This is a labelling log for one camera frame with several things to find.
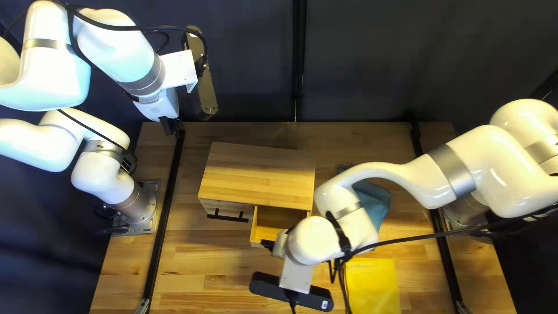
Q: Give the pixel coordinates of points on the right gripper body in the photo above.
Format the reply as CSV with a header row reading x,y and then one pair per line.
x,y
296,277

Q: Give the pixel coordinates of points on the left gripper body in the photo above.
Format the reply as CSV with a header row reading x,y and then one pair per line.
x,y
178,69

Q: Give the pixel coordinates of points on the small wooden chest of drawers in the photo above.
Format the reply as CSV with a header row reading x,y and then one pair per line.
x,y
257,174

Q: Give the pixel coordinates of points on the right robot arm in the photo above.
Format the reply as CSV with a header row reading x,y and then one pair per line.
x,y
479,174

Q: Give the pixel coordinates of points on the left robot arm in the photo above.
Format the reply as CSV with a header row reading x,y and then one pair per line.
x,y
48,65

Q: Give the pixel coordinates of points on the yellow towel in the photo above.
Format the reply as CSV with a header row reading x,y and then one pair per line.
x,y
372,285

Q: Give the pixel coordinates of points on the light blue towel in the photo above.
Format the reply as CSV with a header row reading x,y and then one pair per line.
x,y
375,205

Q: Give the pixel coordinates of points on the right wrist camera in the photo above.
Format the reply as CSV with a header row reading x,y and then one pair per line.
x,y
266,288

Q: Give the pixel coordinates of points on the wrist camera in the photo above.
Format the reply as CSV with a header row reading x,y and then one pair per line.
x,y
266,288
205,91

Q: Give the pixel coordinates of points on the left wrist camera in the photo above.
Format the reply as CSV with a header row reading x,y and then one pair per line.
x,y
205,91

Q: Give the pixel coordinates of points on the black frame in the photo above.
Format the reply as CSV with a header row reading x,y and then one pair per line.
x,y
299,52

